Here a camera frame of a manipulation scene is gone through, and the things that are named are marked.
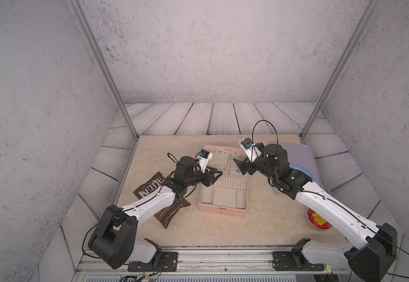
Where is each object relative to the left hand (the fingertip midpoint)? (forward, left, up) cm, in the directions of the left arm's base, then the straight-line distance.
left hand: (221, 172), depth 79 cm
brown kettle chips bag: (-13, +26, -16) cm, 33 cm away
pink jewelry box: (-4, -4, -13) cm, 14 cm away
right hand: (+4, -10, +10) cm, 14 cm away
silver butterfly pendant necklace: (-6, -5, +10) cm, 13 cm away
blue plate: (+13, -48, -18) cm, 53 cm away
